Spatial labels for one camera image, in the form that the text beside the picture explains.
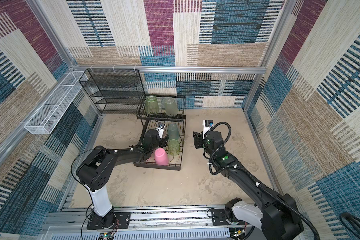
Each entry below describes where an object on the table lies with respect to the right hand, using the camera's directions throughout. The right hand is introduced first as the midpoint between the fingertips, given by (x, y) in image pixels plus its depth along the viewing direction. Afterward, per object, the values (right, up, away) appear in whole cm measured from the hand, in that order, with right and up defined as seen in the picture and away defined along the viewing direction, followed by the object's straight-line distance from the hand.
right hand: (197, 134), depth 81 cm
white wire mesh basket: (-73, +8, -9) cm, 74 cm away
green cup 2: (-13, -8, +6) cm, 17 cm away
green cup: (-26, +16, +7) cm, 31 cm away
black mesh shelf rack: (-58, +30, +30) cm, 71 cm away
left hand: (-20, +1, +15) cm, 25 cm away
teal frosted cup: (-14, 0, +15) cm, 21 cm away
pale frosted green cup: (-15, +16, +8) cm, 23 cm away
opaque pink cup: (-20, -13, +2) cm, 24 cm away
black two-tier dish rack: (-19, -1, +6) cm, 20 cm away
